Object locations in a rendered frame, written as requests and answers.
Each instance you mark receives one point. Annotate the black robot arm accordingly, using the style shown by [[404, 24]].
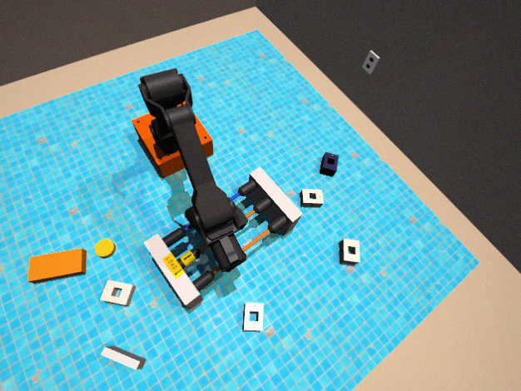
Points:
[[216, 215]]

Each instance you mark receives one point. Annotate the white square block with square hole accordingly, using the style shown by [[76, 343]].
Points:
[[305, 195], [253, 325], [354, 257], [110, 291]]

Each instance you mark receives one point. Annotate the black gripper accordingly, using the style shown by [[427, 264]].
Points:
[[189, 216]]

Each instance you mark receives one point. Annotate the yellow disc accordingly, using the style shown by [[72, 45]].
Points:
[[105, 248]]

